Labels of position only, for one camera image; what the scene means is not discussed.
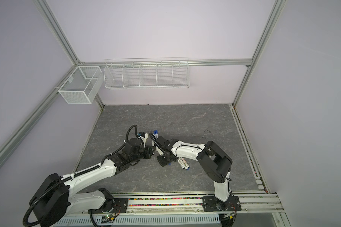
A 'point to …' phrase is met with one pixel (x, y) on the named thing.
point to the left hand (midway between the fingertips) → (155, 150)
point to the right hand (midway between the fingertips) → (163, 163)
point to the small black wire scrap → (208, 130)
